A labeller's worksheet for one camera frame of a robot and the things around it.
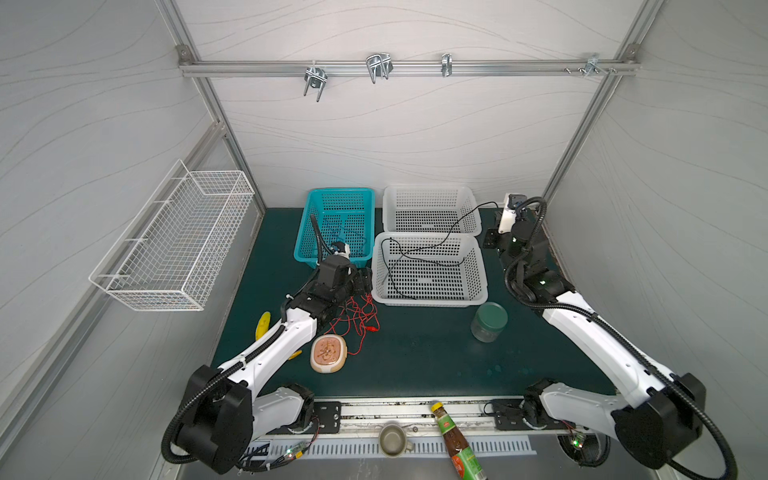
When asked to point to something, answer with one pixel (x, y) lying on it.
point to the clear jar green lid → (491, 318)
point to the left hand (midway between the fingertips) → (365, 267)
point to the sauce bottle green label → (465, 462)
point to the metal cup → (393, 441)
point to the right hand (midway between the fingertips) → (505, 207)
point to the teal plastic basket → (343, 215)
